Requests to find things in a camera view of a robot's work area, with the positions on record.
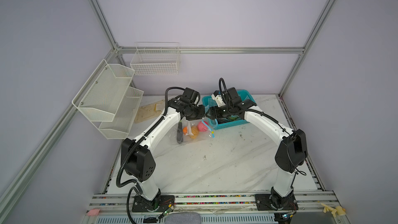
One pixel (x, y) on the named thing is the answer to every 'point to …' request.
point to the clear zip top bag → (187, 130)
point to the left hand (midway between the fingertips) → (203, 115)
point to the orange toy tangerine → (185, 130)
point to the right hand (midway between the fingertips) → (208, 113)
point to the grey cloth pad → (183, 218)
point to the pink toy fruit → (201, 126)
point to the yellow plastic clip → (340, 210)
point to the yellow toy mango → (195, 131)
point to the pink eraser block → (93, 212)
